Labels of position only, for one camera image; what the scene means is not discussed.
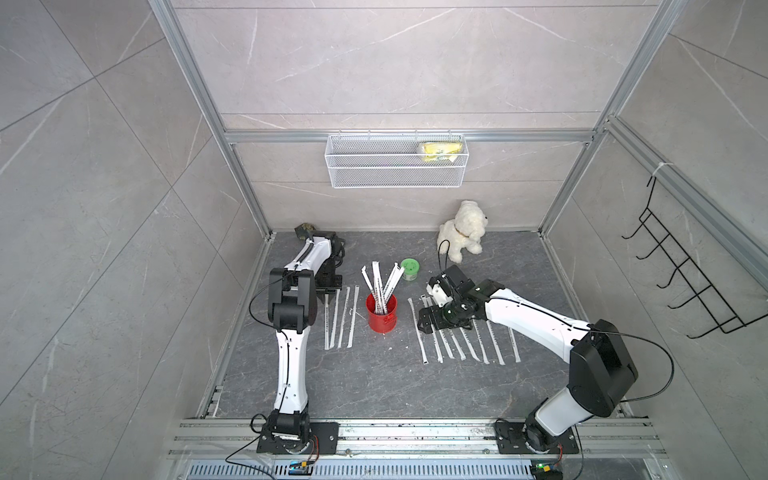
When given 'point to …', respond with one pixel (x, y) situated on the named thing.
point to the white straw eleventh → (335, 316)
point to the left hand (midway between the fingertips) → (329, 296)
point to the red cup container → (382, 323)
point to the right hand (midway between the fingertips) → (433, 323)
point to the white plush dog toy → (464, 231)
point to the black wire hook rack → (709, 297)
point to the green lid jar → (411, 267)
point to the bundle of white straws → (381, 292)
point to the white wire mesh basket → (392, 161)
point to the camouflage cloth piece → (304, 230)
